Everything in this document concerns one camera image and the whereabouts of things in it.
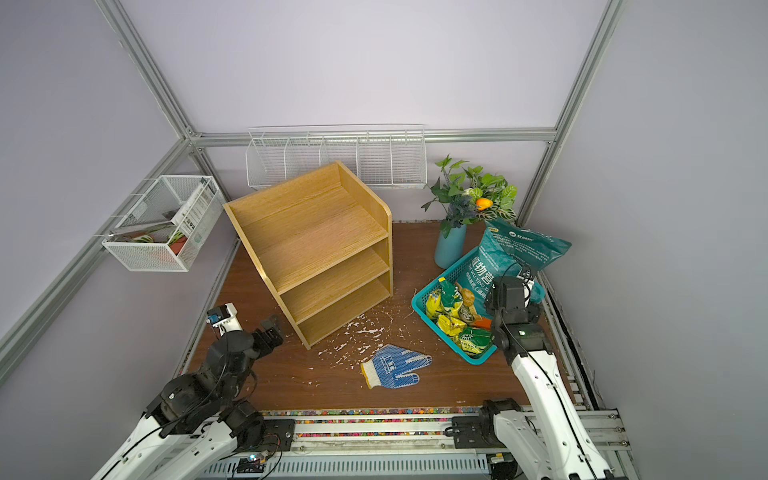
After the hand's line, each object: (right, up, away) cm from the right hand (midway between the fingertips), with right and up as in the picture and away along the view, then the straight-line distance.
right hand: (513, 295), depth 78 cm
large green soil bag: (0, +13, +4) cm, 13 cm away
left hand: (-63, -7, -5) cm, 63 cm away
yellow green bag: (-10, -12, +1) cm, 16 cm away
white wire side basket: (-91, +18, -3) cm, 92 cm away
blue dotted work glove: (-32, -22, +7) cm, 39 cm away
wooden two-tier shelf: (-48, +14, -5) cm, 51 cm away
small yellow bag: (-19, -4, +10) cm, 22 cm away
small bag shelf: (-15, -1, +6) cm, 16 cm away
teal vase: (-13, +12, +21) cm, 27 cm away
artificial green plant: (-11, +27, +1) cm, 29 cm away
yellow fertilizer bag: (-15, -9, +5) cm, 19 cm away
